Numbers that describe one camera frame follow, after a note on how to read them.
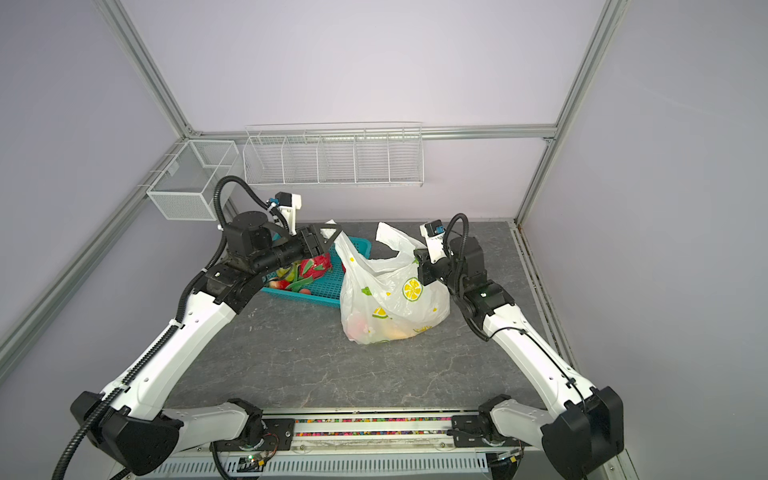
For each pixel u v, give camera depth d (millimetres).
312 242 596
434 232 631
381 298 754
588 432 381
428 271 667
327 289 1015
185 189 913
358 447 735
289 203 608
